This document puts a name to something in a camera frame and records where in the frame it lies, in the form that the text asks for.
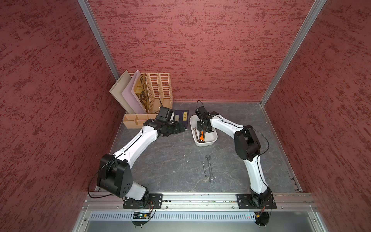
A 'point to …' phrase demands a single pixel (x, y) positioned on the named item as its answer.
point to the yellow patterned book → (142, 91)
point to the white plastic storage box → (210, 137)
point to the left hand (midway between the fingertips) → (178, 131)
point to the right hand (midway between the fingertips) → (202, 129)
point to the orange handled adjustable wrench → (201, 137)
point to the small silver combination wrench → (206, 177)
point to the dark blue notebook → (183, 117)
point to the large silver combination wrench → (207, 158)
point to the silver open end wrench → (194, 128)
